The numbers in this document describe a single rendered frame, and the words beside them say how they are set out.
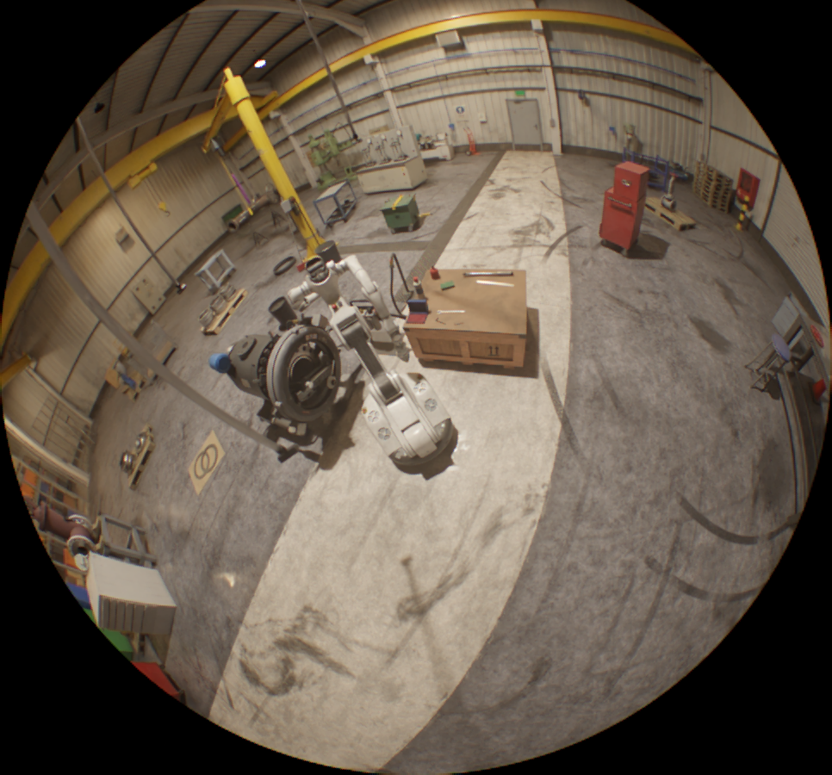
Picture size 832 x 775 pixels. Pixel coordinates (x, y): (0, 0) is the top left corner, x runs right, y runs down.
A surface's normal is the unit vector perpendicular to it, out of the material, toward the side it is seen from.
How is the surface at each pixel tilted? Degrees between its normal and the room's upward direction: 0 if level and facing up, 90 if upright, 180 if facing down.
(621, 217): 90
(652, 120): 90
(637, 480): 0
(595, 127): 90
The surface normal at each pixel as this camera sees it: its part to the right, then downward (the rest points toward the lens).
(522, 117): -0.38, 0.79
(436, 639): -0.25, -0.58
